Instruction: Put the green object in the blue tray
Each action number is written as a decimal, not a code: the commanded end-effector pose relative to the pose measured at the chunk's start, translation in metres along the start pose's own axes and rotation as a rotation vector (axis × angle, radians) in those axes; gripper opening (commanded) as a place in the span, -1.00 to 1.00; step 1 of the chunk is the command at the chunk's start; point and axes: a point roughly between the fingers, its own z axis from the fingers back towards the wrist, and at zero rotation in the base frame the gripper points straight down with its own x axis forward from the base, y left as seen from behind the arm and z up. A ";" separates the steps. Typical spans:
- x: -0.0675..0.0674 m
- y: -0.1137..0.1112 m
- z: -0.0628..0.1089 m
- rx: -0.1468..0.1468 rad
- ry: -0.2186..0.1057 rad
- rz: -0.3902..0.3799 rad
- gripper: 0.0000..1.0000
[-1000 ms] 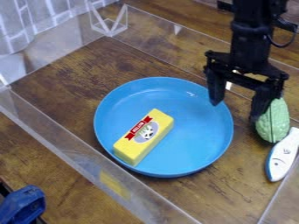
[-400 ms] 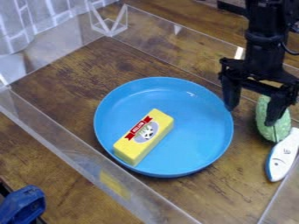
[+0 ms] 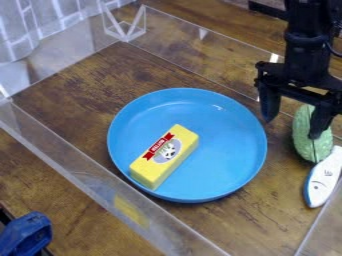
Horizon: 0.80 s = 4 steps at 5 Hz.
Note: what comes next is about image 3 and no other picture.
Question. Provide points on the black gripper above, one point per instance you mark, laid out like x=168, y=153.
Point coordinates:
x=302, y=79

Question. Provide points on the green bitter gourd toy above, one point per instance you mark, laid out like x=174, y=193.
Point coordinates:
x=311, y=149

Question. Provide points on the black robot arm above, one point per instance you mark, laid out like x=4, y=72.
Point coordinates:
x=314, y=17

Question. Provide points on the blue round plate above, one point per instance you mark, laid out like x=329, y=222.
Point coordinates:
x=232, y=145

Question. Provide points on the white and blue fish toy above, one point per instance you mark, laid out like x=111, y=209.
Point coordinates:
x=323, y=178

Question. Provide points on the yellow butter block toy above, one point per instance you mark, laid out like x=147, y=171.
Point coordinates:
x=162, y=158

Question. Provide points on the white patterned curtain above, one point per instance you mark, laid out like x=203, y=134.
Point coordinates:
x=31, y=20

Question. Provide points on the blue clamp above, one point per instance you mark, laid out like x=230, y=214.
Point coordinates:
x=25, y=235

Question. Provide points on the clear acrylic enclosure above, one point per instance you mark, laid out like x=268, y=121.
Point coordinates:
x=60, y=96

